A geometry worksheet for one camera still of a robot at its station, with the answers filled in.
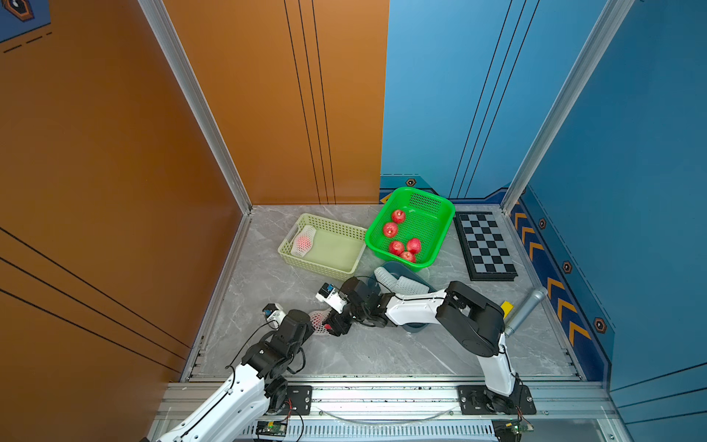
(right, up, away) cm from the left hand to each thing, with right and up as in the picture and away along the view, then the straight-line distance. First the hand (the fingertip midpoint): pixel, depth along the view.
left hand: (311, 316), depth 85 cm
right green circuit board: (+54, -25, -15) cm, 61 cm away
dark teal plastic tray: (+30, +13, +10) cm, 34 cm away
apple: (+36, +21, +16) cm, 44 cm away
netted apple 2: (-6, +23, +17) cm, 29 cm away
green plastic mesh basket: (+44, +32, +30) cm, 62 cm away
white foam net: (+26, +10, +4) cm, 28 cm away
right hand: (+4, -1, 0) cm, 5 cm away
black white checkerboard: (+62, +20, +17) cm, 67 cm away
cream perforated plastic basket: (+2, +21, +22) cm, 31 cm away
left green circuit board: (-7, -25, -14) cm, 29 cm away
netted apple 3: (+3, +1, -3) cm, 4 cm away
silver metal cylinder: (+73, +5, +4) cm, 73 cm away
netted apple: (+27, +27, +20) cm, 44 cm away
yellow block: (+64, +2, +4) cm, 64 cm away
